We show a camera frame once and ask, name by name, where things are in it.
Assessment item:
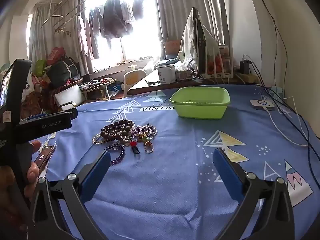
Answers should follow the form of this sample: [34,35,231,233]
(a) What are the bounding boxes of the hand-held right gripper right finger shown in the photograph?
[212,148,296,240]

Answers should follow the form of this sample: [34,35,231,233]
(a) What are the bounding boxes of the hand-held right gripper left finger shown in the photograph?
[30,150,112,240]

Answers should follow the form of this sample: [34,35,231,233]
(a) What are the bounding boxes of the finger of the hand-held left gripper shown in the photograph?
[19,107,78,126]

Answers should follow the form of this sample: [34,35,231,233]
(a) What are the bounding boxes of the purple bead bracelet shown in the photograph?
[105,144,125,166]

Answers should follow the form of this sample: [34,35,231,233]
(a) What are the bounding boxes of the brown wooden bead bracelet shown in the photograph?
[100,119,135,142]

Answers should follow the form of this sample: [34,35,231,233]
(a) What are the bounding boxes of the red bead black cord charm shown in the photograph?
[129,140,141,155]

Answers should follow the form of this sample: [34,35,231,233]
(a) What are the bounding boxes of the purple crystal bracelet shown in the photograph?
[131,124,158,140]

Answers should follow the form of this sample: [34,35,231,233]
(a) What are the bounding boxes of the green plastic basin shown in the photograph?
[169,87,231,119]

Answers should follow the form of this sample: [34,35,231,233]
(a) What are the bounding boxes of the person's left hand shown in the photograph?
[0,141,42,221]

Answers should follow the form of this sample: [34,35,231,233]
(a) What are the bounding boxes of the printed white sack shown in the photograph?
[21,72,35,103]

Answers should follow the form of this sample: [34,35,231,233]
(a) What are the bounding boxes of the brown patterned cloth pile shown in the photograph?
[21,90,58,120]

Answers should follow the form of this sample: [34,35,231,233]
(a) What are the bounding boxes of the green bag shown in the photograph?
[35,59,47,75]

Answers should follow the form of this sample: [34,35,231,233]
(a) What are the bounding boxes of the low wooden table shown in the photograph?
[80,79,118,100]

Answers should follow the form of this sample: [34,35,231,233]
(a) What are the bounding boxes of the dark duffel bag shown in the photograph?
[46,57,80,83]

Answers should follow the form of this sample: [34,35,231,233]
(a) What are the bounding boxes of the red bag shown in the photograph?
[47,47,66,62]

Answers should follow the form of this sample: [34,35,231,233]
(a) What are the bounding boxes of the grey window curtain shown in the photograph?
[152,0,229,55]
[28,4,54,63]

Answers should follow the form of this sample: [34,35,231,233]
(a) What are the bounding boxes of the blue printed tablecloth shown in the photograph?
[41,84,320,240]

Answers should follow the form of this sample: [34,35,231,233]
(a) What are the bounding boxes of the cream chair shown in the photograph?
[124,70,147,97]

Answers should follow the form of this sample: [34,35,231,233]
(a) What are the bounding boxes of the dark wooden desk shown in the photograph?
[127,69,260,96]

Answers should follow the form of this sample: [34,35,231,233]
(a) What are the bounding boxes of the small white portable device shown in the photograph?
[250,99,275,110]

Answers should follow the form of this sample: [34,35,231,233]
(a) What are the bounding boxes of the metal ceiling drying rack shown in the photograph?
[40,0,120,35]

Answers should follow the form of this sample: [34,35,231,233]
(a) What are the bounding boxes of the white enamel mug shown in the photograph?
[156,64,177,84]

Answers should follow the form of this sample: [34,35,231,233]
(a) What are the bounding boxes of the row of hanging clothes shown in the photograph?
[76,0,145,60]

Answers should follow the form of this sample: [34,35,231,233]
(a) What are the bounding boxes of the small patterned box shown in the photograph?
[176,70,192,80]

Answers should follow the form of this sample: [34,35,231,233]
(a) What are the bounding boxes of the black power adapter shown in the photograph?
[239,59,251,75]

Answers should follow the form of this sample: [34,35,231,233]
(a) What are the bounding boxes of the clear plastic storage box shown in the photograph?
[217,45,231,73]

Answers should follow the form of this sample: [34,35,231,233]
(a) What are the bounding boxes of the crumpled clear plastic bag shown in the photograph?
[175,58,196,72]

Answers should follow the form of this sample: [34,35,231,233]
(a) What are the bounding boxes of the cardboard box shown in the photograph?
[164,40,182,55]

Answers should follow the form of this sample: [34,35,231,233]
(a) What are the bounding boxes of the black upright monitor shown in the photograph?
[196,15,207,77]

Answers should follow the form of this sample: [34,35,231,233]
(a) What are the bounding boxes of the clear plastic cover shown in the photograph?
[180,7,220,77]

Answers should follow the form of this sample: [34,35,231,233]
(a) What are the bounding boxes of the white charging cable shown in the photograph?
[262,96,310,147]

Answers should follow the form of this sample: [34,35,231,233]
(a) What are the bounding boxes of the dark charger cable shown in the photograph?
[249,60,315,190]

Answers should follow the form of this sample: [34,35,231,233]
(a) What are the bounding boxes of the black wall cable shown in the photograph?
[251,0,288,99]

